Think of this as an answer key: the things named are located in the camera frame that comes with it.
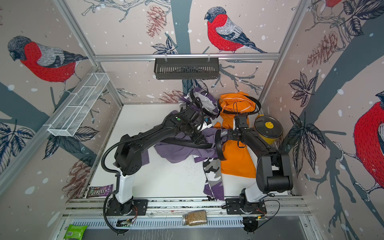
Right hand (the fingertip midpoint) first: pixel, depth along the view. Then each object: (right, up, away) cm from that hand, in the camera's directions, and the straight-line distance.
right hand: (233, 132), depth 94 cm
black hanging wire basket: (-33, +45, +12) cm, 57 cm away
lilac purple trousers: (-35, -13, -4) cm, 38 cm away
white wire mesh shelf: (-86, +9, -22) cm, 89 cm away
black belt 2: (-17, +14, +9) cm, 24 cm away
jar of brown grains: (-25, -36, -27) cm, 52 cm away
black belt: (-26, -4, -17) cm, 31 cm away
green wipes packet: (-80, -43, -27) cm, 95 cm away
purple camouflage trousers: (-15, -27, -14) cm, 34 cm away
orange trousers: (+1, -16, -6) cm, 17 cm away
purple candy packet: (-76, -30, -16) cm, 83 cm away
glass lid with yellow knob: (+21, +4, -4) cm, 22 cm away
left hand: (-18, -1, -9) cm, 21 cm away
